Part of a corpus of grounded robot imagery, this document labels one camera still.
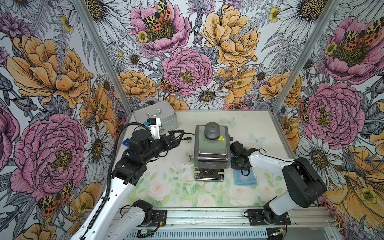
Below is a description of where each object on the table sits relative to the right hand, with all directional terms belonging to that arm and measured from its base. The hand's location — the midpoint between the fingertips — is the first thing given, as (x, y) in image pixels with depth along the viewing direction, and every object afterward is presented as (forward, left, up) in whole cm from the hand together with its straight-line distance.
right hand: (237, 168), depth 91 cm
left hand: (+1, +32, +31) cm, 45 cm away
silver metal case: (+34, +45, +17) cm, 59 cm away
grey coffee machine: (-4, +17, +27) cm, 32 cm away
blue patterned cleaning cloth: (-7, 0, 0) cm, 7 cm away
